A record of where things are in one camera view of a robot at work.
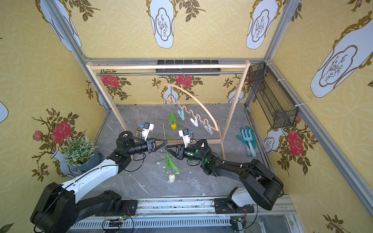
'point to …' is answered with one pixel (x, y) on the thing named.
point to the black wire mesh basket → (276, 104)
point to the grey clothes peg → (209, 129)
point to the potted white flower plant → (78, 156)
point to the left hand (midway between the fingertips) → (168, 143)
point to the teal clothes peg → (181, 114)
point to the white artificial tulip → (170, 164)
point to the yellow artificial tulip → (173, 121)
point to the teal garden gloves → (245, 142)
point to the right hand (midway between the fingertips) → (166, 153)
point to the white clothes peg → (195, 122)
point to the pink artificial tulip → (158, 161)
